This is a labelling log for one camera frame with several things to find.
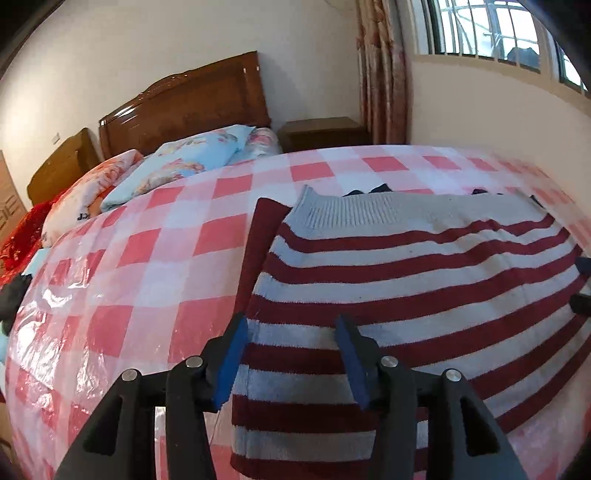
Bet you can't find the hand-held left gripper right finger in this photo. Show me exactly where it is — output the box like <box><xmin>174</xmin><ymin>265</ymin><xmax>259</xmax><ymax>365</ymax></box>
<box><xmin>335</xmin><ymin>315</ymin><xmax>529</xmax><ymax>480</ymax></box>

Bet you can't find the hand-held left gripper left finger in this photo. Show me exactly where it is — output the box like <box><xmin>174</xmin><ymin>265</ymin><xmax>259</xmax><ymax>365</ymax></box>
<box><xmin>55</xmin><ymin>313</ymin><xmax>250</xmax><ymax>480</ymax></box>

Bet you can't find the red grey striped sweater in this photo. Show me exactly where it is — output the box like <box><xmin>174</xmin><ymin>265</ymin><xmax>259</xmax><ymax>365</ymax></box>
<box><xmin>230</xmin><ymin>184</ymin><xmax>591</xmax><ymax>480</ymax></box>

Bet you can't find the red white checkered bed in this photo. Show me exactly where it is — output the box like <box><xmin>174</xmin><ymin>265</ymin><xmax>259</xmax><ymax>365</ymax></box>
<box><xmin>4</xmin><ymin>143</ymin><xmax>591</xmax><ymax>480</ymax></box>

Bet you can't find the blue floral pillow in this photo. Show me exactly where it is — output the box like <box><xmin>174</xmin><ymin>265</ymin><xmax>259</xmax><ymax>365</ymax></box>
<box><xmin>100</xmin><ymin>124</ymin><xmax>257</xmax><ymax>213</ymax></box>

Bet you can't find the light blue sheet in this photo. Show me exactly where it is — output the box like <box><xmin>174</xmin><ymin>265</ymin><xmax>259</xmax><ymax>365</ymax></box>
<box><xmin>21</xmin><ymin>256</ymin><xmax>47</xmax><ymax>278</ymax></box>

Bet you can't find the pink floral pillow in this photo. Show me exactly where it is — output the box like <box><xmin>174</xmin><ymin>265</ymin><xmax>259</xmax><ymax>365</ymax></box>
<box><xmin>228</xmin><ymin>128</ymin><xmax>283</xmax><ymax>164</ymax></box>

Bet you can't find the orange floral pillow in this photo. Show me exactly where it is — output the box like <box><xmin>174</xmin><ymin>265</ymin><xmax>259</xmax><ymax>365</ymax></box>
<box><xmin>41</xmin><ymin>150</ymin><xmax>145</xmax><ymax>247</ymax></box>

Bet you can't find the dark cloth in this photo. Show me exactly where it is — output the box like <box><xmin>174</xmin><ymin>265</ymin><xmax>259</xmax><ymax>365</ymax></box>
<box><xmin>0</xmin><ymin>274</ymin><xmax>34</xmax><ymax>335</ymax></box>

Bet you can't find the wooden nightstand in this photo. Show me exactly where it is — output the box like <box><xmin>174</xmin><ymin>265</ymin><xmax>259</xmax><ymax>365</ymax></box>
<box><xmin>278</xmin><ymin>117</ymin><xmax>370</xmax><ymax>153</ymax></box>

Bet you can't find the red blanket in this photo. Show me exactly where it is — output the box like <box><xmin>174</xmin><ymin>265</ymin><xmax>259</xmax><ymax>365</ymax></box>
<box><xmin>0</xmin><ymin>194</ymin><xmax>61</xmax><ymax>284</ymax></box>

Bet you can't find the small wooden headboard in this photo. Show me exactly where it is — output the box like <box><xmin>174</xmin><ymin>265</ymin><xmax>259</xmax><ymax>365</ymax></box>
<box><xmin>27</xmin><ymin>128</ymin><xmax>105</xmax><ymax>206</ymax></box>

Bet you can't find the large wooden headboard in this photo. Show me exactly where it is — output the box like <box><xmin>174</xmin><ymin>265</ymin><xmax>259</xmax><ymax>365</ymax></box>
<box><xmin>98</xmin><ymin>51</ymin><xmax>272</xmax><ymax>160</ymax></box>

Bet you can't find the barred window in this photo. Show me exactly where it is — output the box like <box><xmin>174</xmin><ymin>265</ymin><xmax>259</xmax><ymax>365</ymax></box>
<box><xmin>411</xmin><ymin>0</ymin><xmax>591</xmax><ymax>95</ymax></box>

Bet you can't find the wooden wardrobe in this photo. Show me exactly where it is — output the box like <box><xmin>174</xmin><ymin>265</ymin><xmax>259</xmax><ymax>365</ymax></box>
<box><xmin>0</xmin><ymin>150</ymin><xmax>27</xmax><ymax>245</ymax></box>

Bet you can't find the floral curtain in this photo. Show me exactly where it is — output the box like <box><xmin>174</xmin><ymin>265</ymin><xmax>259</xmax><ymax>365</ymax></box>
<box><xmin>355</xmin><ymin>0</ymin><xmax>411</xmax><ymax>145</ymax></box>

